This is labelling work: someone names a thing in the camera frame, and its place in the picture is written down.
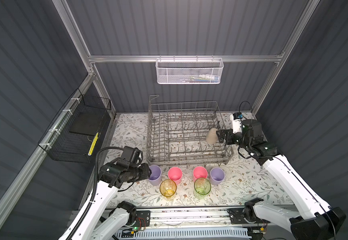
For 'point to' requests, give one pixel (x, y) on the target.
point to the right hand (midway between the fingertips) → (226, 131)
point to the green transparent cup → (202, 188)
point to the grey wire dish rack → (177, 132)
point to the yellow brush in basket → (94, 141)
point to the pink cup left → (175, 174)
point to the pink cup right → (199, 172)
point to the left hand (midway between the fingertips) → (148, 172)
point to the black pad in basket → (88, 122)
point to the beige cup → (211, 136)
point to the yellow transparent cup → (168, 189)
